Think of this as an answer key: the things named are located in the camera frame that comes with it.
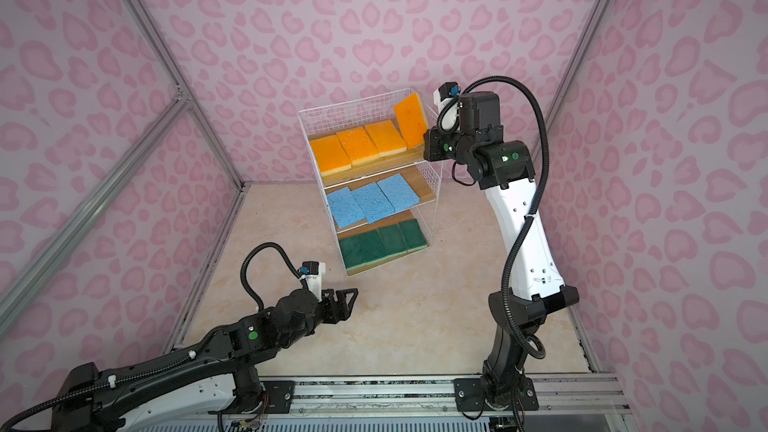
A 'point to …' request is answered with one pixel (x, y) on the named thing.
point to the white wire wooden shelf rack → (424, 176)
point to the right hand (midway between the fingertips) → (427, 131)
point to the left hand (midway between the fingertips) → (350, 289)
